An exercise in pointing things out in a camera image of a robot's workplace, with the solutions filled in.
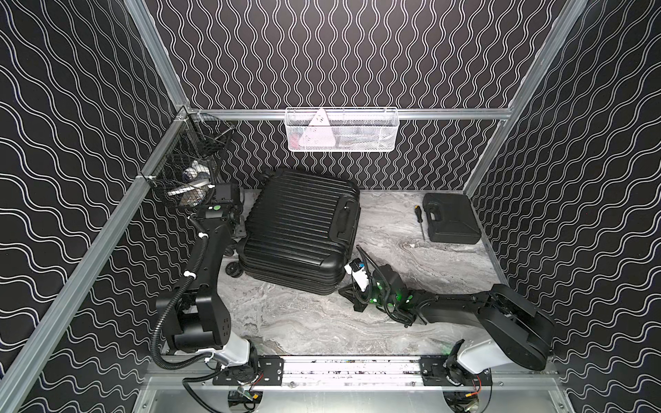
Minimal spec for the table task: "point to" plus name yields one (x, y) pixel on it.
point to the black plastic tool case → (451, 218)
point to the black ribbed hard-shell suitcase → (300, 233)
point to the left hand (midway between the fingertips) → (223, 226)
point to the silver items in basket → (197, 181)
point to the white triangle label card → (319, 132)
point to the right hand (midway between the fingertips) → (341, 289)
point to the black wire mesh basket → (186, 164)
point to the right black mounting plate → (433, 373)
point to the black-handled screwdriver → (419, 218)
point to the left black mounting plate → (270, 372)
